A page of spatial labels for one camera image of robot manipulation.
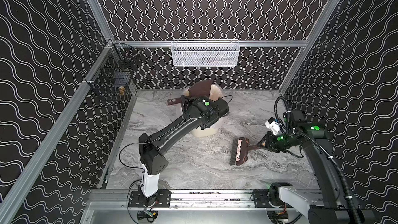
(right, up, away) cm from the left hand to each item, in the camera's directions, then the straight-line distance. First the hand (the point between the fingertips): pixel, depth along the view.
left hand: (184, 99), depth 69 cm
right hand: (+35, -21, +2) cm, 41 cm away
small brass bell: (-35, +5, +14) cm, 38 cm away
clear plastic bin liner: (+16, +5, +17) cm, 24 cm away
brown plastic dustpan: (+8, +5, +11) cm, 15 cm away
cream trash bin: (+5, -18, +20) cm, 27 cm away
